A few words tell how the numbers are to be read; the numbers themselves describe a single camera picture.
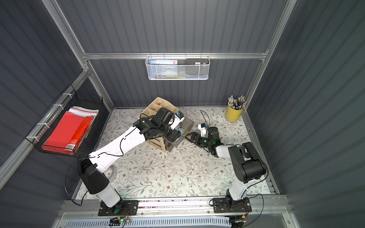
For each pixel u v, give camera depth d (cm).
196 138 82
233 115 105
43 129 63
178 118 68
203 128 87
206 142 81
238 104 100
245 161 49
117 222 70
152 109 83
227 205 73
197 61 87
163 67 89
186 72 93
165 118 59
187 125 89
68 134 68
